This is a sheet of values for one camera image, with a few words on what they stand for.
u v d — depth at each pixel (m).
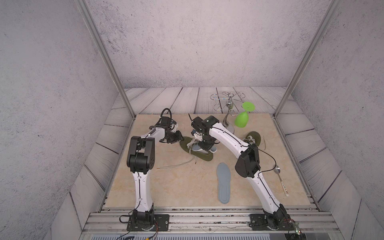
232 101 0.90
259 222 0.73
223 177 0.89
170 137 0.90
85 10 0.71
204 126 0.68
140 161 0.57
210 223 0.75
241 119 0.94
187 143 0.96
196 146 0.93
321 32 0.78
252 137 0.99
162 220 0.74
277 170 0.91
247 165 0.58
